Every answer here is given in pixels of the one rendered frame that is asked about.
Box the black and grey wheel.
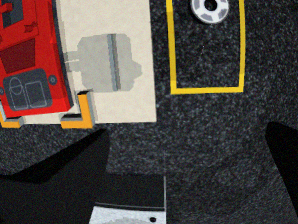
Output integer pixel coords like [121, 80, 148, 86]
[188, 0, 230, 26]

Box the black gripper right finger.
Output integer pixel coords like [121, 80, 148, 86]
[265, 121, 298, 217]

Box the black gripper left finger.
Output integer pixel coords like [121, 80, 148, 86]
[0, 128, 110, 224]

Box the yellow rectangular outline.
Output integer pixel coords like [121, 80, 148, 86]
[166, 0, 246, 95]

